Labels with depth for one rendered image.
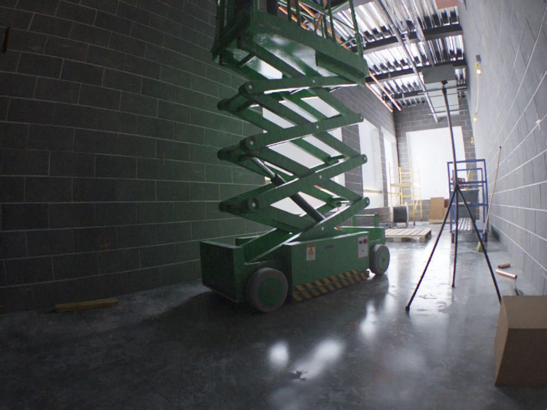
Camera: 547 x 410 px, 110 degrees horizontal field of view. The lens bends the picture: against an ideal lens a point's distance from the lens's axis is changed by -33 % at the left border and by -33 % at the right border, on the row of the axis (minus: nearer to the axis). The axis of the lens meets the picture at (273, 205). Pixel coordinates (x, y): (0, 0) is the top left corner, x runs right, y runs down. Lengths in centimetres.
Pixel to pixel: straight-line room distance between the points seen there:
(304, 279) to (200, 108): 212
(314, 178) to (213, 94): 168
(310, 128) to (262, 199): 79
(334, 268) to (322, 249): 22
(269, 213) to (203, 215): 110
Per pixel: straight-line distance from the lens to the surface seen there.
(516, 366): 125
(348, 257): 245
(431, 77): 748
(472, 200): 811
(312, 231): 234
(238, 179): 344
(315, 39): 278
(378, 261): 285
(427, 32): 703
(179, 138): 298
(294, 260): 202
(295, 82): 250
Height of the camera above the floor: 71
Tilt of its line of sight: 1 degrees up
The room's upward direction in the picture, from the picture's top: 2 degrees counter-clockwise
